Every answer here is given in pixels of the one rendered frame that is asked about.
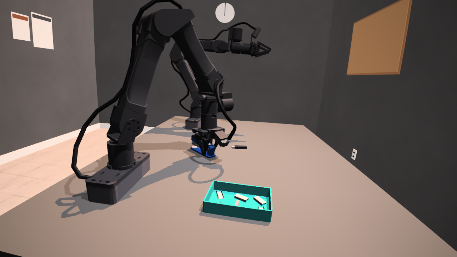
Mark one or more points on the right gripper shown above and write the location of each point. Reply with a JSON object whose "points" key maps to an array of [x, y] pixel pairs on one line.
{"points": [[208, 131]]}

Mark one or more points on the teal rectangular tray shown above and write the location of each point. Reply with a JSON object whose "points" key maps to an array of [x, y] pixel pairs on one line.
{"points": [[246, 210]]}

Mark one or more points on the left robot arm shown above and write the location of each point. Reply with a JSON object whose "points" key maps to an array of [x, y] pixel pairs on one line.
{"points": [[218, 46]]}

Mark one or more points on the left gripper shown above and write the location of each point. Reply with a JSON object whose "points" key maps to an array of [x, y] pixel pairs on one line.
{"points": [[254, 48]]}

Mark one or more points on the white rectangular block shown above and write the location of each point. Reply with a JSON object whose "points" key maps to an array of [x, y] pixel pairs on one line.
{"points": [[259, 200], [220, 194], [241, 197]]}

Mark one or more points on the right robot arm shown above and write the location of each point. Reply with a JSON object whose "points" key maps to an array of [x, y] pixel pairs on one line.
{"points": [[128, 117]]}

